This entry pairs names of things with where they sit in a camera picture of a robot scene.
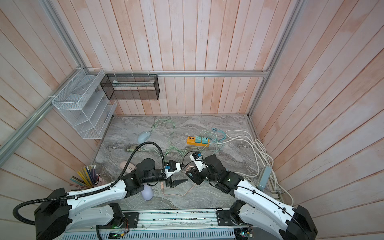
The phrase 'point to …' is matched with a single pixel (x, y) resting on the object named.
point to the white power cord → (233, 136)
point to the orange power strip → (191, 140)
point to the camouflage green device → (132, 148)
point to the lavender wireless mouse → (147, 193)
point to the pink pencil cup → (86, 177)
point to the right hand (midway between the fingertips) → (189, 170)
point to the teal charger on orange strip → (198, 139)
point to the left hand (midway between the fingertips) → (184, 173)
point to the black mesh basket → (131, 87)
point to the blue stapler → (264, 178)
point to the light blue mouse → (143, 136)
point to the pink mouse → (130, 167)
